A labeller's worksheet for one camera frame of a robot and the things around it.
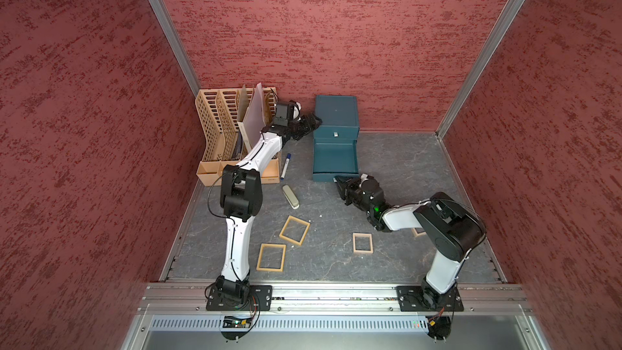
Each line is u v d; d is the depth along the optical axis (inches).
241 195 22.9
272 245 33.4
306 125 34.4
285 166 41.9
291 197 37.3
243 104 37.2
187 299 30.0
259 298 29.2
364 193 28.6
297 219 35.4
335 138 37.5
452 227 20.0
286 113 30.5
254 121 35.1
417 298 28.9
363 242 34.1
